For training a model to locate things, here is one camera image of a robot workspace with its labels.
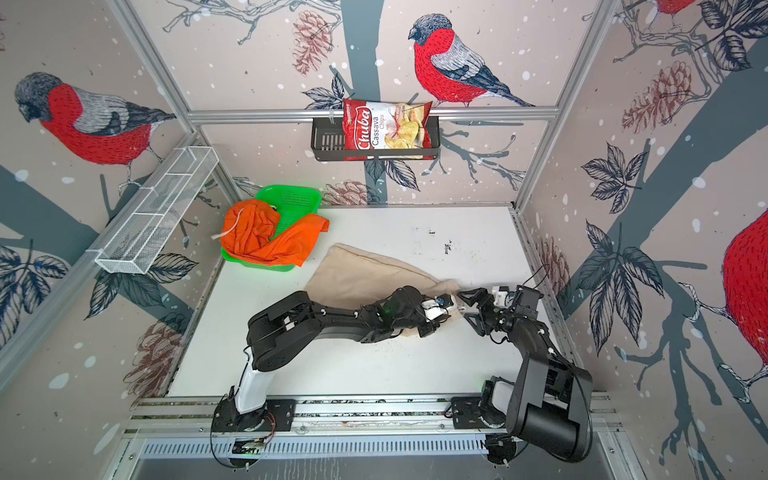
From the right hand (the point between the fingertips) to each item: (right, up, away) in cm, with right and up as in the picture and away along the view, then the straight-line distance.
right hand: (460, 307), depth 86 cm
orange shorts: (-70, +24, +15) cm, 75 cm away
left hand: (-4, -1, -4) cm, 5 cm away
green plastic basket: (-59, +33, +30) cm, 74 cm away
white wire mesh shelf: (-82, +22, -12) cm, 86 cm away
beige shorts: (-14, +5, -12) cm, 20 cm away
